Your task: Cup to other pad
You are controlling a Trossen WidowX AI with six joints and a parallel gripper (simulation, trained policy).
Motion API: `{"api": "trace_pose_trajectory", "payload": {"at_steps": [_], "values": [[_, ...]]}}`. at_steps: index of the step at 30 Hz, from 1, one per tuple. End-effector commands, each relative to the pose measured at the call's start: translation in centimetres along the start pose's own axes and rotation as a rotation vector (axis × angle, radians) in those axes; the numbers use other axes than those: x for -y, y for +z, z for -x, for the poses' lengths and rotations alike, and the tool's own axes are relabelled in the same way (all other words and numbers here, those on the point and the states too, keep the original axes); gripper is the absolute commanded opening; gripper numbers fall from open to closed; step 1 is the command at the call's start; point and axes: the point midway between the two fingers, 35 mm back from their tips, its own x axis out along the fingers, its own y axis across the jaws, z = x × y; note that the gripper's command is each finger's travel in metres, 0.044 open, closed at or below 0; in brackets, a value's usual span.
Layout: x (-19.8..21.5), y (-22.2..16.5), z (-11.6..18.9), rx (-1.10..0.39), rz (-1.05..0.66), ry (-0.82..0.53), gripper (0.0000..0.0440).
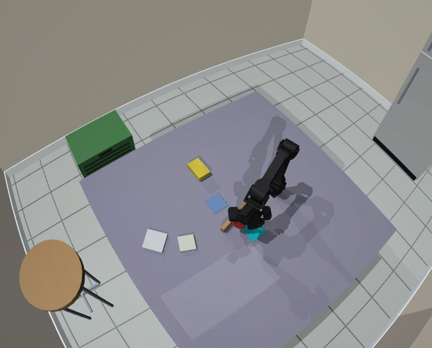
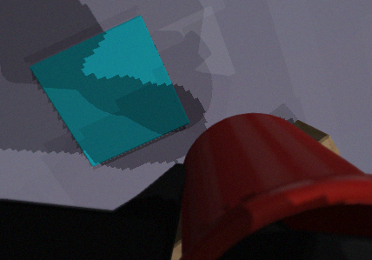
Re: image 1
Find yellow rectangular block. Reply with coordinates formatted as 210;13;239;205
187;158;211;181

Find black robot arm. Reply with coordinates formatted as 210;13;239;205
236;138;300;230

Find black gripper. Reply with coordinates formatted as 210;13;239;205
228;206;272;222

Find pale grey flat square pad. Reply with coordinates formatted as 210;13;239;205
143;229;168;253

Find white flat square tile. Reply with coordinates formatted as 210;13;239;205
178;234;196;252

